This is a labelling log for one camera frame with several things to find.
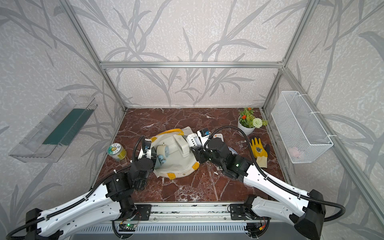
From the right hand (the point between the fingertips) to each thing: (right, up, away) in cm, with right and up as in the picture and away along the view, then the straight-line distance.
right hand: (195, 144), depth 71 cm
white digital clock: (-8, -3, +15) cm, 17 cm away
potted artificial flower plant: (+32, +11, +22) cm, 41 cm away
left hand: (-23, -2, +2) cm, 23 cm away
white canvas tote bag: (-13, -15, +18) cm, 26 cm away
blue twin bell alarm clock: (-20, -7, +15) cm, 26 cm away
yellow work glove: (+39, -9, +22) cm, 46 cm away
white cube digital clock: (-1, +2, -1) cm, 3 cm away
